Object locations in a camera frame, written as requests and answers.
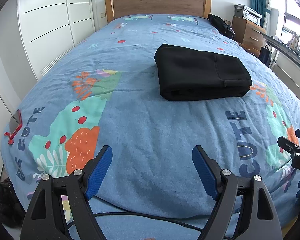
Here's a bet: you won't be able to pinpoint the black pants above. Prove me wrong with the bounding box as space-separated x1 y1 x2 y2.
154 44 253 101

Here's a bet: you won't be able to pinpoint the blue patterned bed sheet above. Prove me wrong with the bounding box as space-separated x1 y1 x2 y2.
12 15 300 239

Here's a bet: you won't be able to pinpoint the dark bag on floor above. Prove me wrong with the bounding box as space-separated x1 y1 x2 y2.
258 44 272 67

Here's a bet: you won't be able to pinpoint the red framed phone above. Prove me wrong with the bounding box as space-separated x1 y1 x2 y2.
4 109 23 145

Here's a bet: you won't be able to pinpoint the black item on floor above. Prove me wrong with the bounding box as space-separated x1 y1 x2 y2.
0 178 25 228

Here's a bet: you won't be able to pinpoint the wooden nightstand drawers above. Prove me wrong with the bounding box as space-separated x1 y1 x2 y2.
232 16 265 57

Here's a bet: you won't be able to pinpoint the black bag on bed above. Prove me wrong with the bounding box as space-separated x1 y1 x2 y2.
207 14 235 40

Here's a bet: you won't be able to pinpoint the white box on nightstand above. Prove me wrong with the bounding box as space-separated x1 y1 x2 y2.
234 4 262 25

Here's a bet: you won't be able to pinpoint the white wardrobe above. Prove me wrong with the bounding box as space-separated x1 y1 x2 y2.
0 0 94 183

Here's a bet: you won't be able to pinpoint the wooden headboard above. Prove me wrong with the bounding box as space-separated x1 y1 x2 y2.
104 0 212 23

